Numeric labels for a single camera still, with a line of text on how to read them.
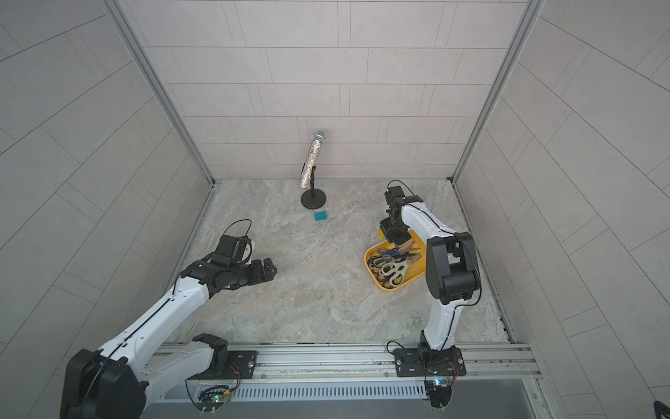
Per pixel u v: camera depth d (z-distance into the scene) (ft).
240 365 2.33
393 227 2.54
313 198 3.58
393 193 2.52
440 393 2.23
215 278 1.83
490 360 2.41
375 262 2.84
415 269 2.85
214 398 2.15
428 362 2.10
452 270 1.61
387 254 2.89
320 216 3.46
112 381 1.20
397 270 2.79
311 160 3.09
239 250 2.12
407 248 3.01
